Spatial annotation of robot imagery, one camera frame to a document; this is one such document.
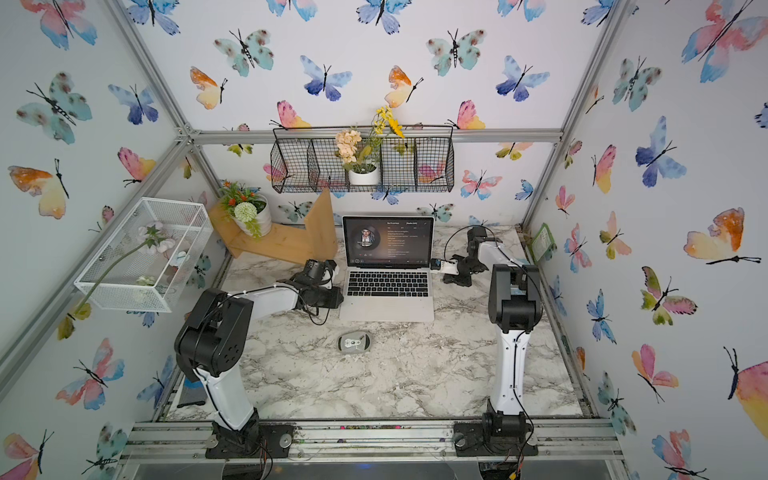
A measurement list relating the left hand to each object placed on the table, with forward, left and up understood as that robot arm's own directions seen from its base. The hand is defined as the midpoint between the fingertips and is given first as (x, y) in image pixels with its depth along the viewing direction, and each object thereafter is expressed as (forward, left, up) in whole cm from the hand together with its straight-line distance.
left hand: (343, 294), depth 99 cm
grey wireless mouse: (-17, -5, +2) cm, 18 cm away
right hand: (+9, -38, -1) cm, 39 cm away
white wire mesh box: (-13, +37, +29) cm, 49 cm away
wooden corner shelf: (+17, +17, +7) cm, 25 cm away
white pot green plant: (+19, +28, +21) cm, 40 cm away
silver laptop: (+12, -15, +2) cm, 19 cm away
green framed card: (+19, -71, +1) cm, 74 cm away
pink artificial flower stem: (-3, +41, +32) cm, 52 cm away
